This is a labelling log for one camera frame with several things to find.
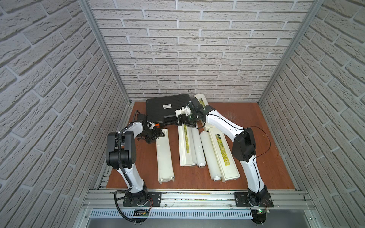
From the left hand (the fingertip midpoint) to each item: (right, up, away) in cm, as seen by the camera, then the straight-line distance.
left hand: (162, 135), depth 95 cm
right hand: (+13, +8, -6) cm, 17 cm away
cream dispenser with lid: (+4, -19, -10) cm, 22 cm away
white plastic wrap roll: (+17, -3, -15) cm, 23 cm away
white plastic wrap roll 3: (+32, -11, -11) cm, 35 cm away
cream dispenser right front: (+40, -15, -18) cm, 46 cm away
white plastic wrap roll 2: (+24, -7, -7) cm, 26 cm away
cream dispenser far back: (+30, +27, +15) cm, 43 cm away
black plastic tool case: (-1, +18, +11) cm, 21 cm away
